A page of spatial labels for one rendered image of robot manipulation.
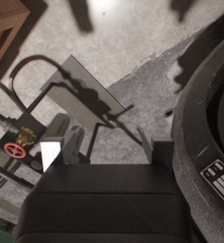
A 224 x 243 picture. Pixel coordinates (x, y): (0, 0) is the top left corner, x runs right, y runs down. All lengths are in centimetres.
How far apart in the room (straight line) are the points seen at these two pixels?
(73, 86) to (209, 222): 87
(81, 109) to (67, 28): 44
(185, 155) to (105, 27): 67
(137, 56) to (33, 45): 51
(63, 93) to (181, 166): 83
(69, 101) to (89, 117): 16
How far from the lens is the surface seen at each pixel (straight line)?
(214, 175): 31
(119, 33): 87
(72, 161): 72
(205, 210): 30
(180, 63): 92
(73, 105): 108
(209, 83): 47
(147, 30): 86
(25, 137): 68
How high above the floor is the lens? 85
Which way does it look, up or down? 51 degrees down
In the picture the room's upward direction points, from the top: 169 degrees counter-clockwise
